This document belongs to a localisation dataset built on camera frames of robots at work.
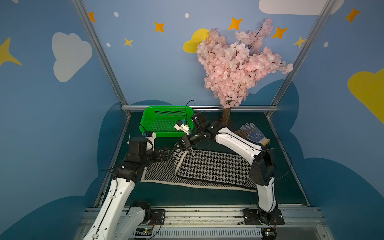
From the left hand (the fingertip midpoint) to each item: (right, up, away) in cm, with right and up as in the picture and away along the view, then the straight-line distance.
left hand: (164, 147), depth 75 cm
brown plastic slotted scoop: (+52, +5, +33) cm, 61 cm away
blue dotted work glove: (+61, +4, +33) cm, 69 cm away
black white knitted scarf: (+22, -15, +16) cm, 31 cm away
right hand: (+7, +1, +1) cm, 7 cm away
